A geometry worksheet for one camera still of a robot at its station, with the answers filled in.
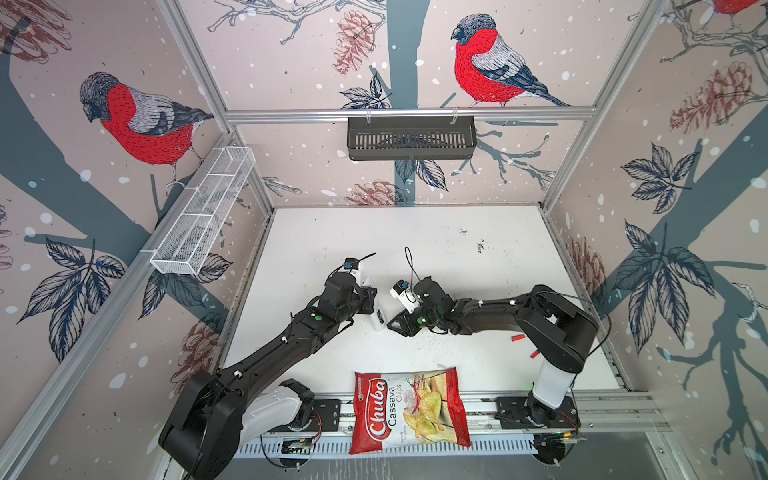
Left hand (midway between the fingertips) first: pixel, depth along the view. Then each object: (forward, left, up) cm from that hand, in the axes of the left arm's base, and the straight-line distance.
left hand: (375, 290), depth 82 cm
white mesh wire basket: (+2, +46, +17) cm, 49 cm away
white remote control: (+2, -3, -14) cm, 14 cm away
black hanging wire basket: (+52, -12, +16) cm, 56 cm away
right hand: (-5, -4, -12) cm, 14 cm away
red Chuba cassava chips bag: (-28, -8, -8) cm, 30 cm away
